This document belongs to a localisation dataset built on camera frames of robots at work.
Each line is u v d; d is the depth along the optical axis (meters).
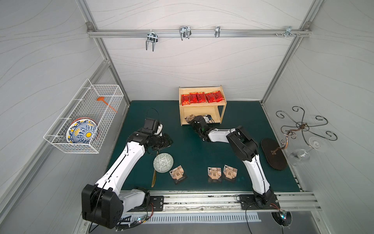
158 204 0.74
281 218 0.71
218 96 0.92
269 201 0.64
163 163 0.86
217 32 0.79
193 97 0.93
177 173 0.84
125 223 0.69
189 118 1.07
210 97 0.92
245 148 0.60
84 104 0.70
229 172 0.84
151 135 0.60
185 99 0.91
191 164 0.88
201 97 0.93
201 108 1.14
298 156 0.70
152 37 0.78
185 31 0.77
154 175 0.84
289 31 0.77
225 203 0.75
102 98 0.78
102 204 0.38
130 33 0.78
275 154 0.90
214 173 0.84
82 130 0.62
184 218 0.70
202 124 0.82
